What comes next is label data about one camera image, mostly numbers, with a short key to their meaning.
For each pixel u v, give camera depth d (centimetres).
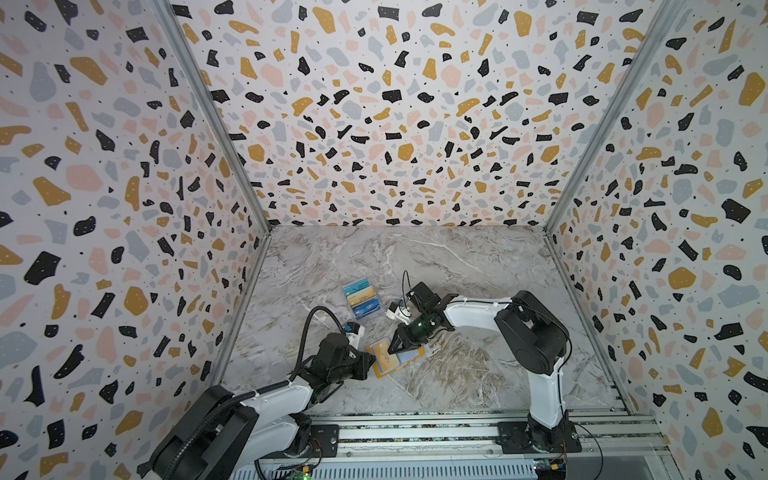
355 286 96
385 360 86
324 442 73
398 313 86
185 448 36
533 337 53
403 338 81
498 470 78
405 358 86
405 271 112
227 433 42
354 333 80
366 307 94
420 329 81
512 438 75
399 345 84
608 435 77
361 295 95
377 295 97
